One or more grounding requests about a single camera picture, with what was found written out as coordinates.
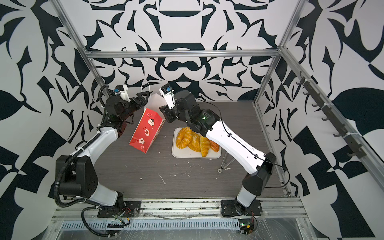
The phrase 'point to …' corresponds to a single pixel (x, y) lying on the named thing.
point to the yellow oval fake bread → (195, 143)
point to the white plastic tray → (178, 152)
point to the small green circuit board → (246, 226)
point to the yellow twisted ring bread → (183, 137)
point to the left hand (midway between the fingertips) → (145, 91)
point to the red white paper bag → (150, 123)
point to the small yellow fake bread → (205, 145)
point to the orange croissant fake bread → (214, 146)
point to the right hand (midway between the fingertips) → (162, 104)
